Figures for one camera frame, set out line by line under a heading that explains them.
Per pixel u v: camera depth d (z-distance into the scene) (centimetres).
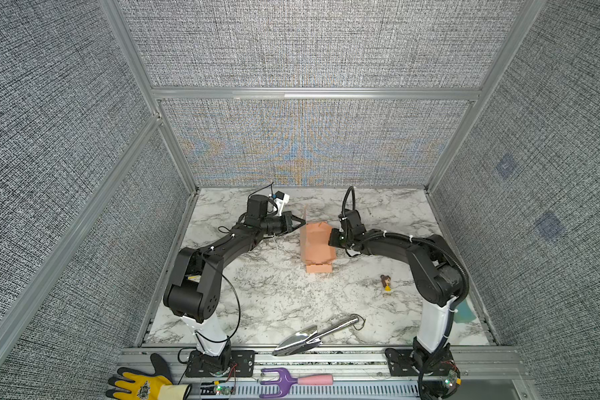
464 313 81
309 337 78
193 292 47
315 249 100
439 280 51
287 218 78
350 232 78
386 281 89
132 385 69
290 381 71
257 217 73
